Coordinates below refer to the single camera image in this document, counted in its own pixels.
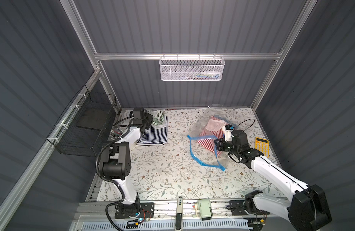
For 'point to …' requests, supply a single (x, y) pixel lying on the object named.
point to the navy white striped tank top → (154, 135)
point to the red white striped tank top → (213, 131)
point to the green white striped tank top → (159, 119)
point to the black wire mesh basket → (84, 126)
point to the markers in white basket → (205, 75)
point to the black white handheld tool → (179, 214)
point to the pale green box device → (204, 209)
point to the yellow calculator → (263, 145)
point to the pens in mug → (116, 134)
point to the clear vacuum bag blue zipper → (200, 153)
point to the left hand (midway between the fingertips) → (155, 114)
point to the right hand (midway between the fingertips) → (216, 140)
